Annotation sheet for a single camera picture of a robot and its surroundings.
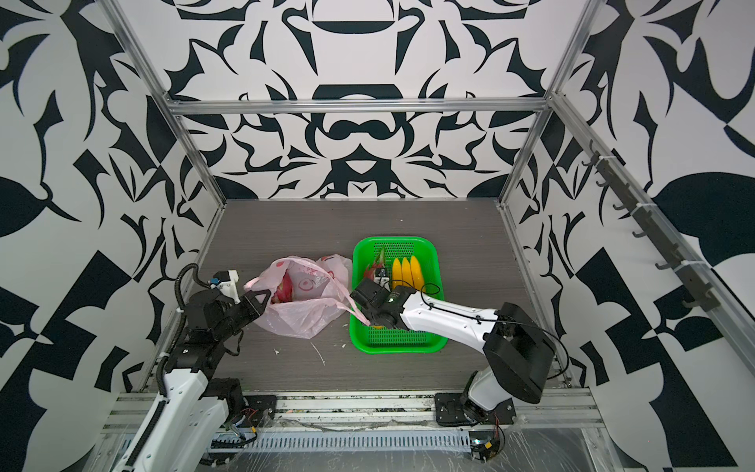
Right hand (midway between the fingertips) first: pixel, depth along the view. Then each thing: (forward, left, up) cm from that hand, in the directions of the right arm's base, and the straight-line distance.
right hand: (371, 312), depth 84 cm
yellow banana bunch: (+14, -11, -2) cm, 18 cm away
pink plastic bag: (0, +16, +10) cm, 19 cm away
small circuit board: (-30, -27, -8) cm, 41 cm away
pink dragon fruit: (+17, -2, -1) cm, 18 cm away
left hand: (+4, +27, +9) cm, 29 cm away
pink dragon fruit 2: (+7, +26, 0) cm, 27 cm away
